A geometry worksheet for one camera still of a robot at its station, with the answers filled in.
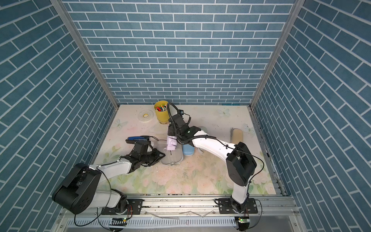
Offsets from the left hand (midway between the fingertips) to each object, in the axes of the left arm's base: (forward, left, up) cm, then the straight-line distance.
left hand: (168, 156), depth 88 cm
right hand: (+12, -3, +14) cm, 18 cm away
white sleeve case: (+15, -45, +1) cm, 48 cm away
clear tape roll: (+37, +22, -5) cm, 44 cm away
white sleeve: (+4, -12, +1) cm, 13 cm away
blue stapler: (+14, +26, -3) cm, 29 cm away
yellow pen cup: (+31, +7, +9) cm, 33 cm away
